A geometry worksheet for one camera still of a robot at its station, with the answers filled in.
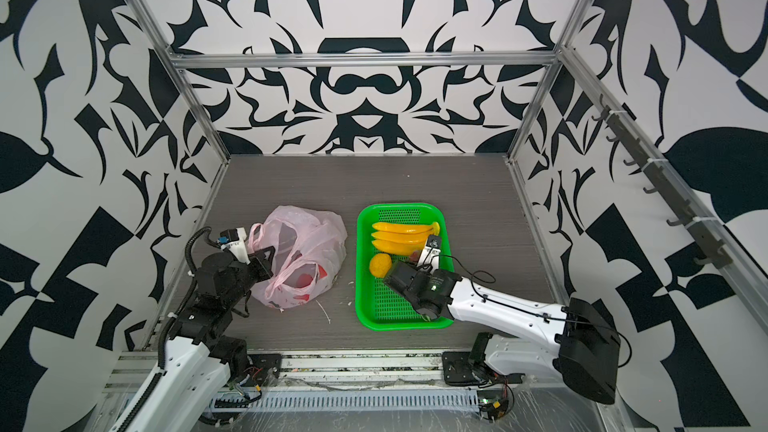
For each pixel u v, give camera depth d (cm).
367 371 76
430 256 69
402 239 91
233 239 69
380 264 85
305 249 75
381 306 85
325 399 71
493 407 71
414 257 81
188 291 59
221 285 59
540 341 44
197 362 53
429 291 56
